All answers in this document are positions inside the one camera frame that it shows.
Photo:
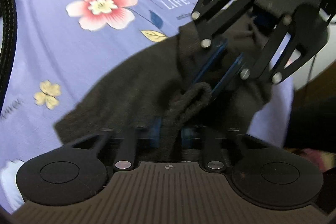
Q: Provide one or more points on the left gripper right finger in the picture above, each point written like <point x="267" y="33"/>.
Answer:
<point x="259" y="172"/>

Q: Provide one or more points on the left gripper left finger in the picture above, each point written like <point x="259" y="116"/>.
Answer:
<point x="82" y="168"/>

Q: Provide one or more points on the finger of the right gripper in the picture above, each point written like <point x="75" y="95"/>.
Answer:
<point x="212" y="18"/>
<point x="296" y="39"/>

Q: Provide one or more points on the dark knit pants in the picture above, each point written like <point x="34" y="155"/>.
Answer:
<point x="150" y="84"/>

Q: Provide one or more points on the purple floral bed sheet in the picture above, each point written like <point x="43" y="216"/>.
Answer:
<point x="63" y="48"/>

